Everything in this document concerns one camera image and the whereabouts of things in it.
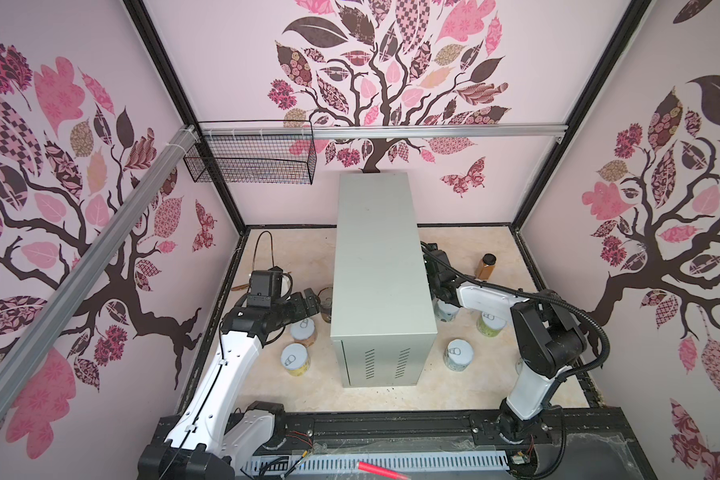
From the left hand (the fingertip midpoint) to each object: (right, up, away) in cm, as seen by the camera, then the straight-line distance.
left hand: (306, 310), depth 78 cm
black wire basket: (-21, +48, +16) cm, 55 cm away
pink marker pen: (+20, -36, -10) cm, 42 cm away
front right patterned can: (+42, -13, +3) cm, 44 cm away
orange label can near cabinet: (-3, -8, +9) cm, 12 cm away
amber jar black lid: (+56, +11, +20) cm, 61 cm away
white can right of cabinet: (+40, -3, +12) cm, 42 cm away
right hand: (+36, +10, +19) cm, 42 cm away
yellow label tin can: (-4, -14, +3) cm, 15 cm away
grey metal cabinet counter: (+19, +6, -17) cm, 27 cm away
